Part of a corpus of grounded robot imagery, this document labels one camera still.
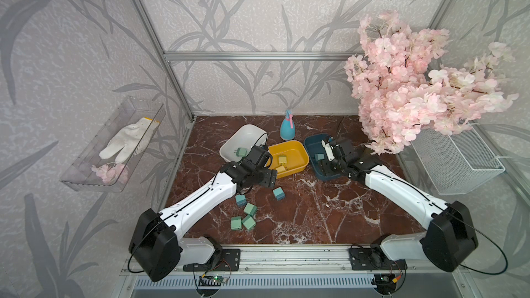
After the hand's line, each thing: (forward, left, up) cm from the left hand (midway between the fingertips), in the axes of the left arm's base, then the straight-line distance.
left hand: (267, 175), depth 82 cm
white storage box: (+28, +14, -10) cm, 33 cm away
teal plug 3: (-6, +11, -11) cm, 17 cm away
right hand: (+7, -24, 0) cm, 25 cm away
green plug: (-9, +7, -11) cm, 16 cm away
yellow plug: (+14, -7, -11) cm, 19 cm away
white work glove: (+3, +45, +20) cm, 49 cm away
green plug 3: (-15, +7, -11) cm, 20 cm away
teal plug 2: (+15, -24, -8) cm, 29 cm away
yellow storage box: (+17, -9, -12) cm, 23 cm away
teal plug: (-3, -5, -11) cm, 13 cm away
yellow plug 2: (+9, -6, -11) cm, 15 cm away
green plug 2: (-15, +12, -12) cm, 22 cm away
